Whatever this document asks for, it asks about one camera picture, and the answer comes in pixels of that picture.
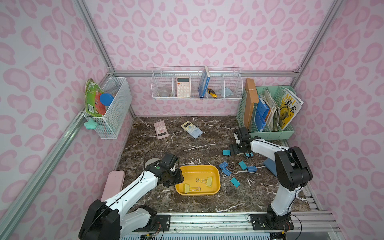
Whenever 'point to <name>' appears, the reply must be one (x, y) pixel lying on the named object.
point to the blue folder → (261, 114)
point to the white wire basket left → (110, 126)
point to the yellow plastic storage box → (191, 172)
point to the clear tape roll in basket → (165, 93)
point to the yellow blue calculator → (191, 129)
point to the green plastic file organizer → (276, 92)
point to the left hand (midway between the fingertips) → (181, 176)
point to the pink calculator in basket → (183, 87)
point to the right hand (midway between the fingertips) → (237, 146)
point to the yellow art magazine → (290, 107)
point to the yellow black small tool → (212, 92)
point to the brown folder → (251, 97)
